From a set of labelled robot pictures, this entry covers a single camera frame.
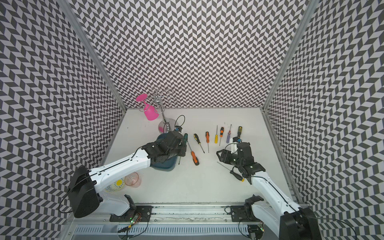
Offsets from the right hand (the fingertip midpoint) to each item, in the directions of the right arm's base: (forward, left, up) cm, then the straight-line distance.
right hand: (220, 156), depth 83 cm
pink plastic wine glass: (+28, +43, +6) cm, 52 cm away
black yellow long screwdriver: (-10, -12, -8) cm, 17 cm away
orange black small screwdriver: (+20, -4, -8) cm, 22 cm away
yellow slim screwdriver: (+19, 0, -8) cm, 21 cm away
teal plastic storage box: (-4, +29, -1) cm, 29 cm away
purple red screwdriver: (+20, -8, -8) cm, 23 cm away
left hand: (+3, +20, +6) cm, 21 cm away
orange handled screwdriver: (+16, +6, -8) cm, 19 cm away
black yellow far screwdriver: (+22, -16, -7) cm, 28 cm away
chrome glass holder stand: (+26, +36, +19) cm, 48 cm away
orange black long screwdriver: (+2, +15, -8) cm, 17 cm away
